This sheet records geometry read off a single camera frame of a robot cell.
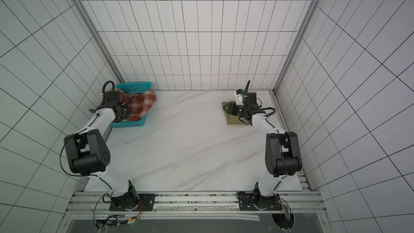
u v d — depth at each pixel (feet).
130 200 2.17
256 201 2.16
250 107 2.37
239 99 2.73
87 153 1.56
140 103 3.60
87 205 2.39
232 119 2.67
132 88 4.01
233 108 2.66
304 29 2.79
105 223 2.31
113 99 2.40
